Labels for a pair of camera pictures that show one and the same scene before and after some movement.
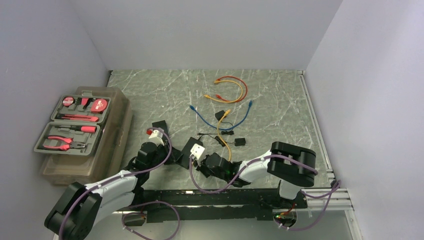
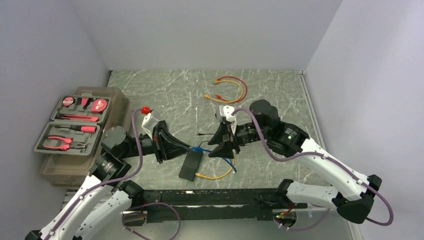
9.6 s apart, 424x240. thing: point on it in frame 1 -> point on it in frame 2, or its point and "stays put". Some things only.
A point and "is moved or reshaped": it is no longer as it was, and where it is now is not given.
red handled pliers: x=69 y=145 stays put
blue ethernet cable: x=250 y=103 is moved or reshaped
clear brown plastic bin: x=114 y=144 stays put
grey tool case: x=75 y=127 stays put
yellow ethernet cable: x=226 y=113 is moved or reshaped
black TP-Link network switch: x=186 y=152 is moved or reshaped
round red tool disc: x=67 y=101 stays put
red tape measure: x=98 y=106 stays put
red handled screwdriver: x=83 y=129 stays put
